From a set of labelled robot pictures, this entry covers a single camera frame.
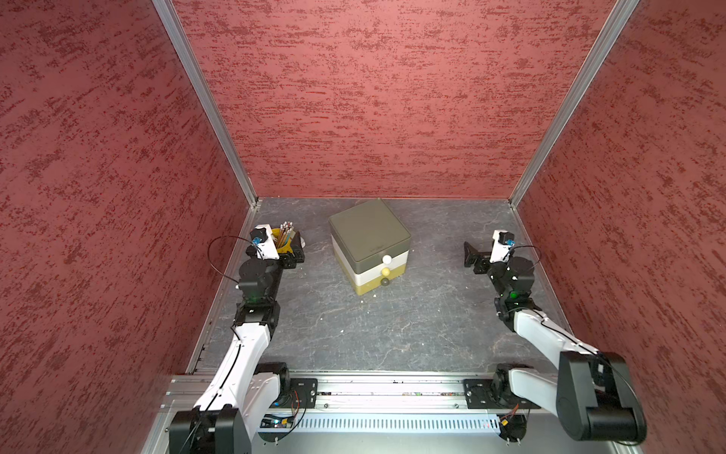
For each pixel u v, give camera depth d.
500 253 0.73
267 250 0.66
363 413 0.80
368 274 0.83
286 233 0.89
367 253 0.79
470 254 0.80
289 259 0.70
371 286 0.94
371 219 0.89
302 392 0.75
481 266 0.76
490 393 0.73
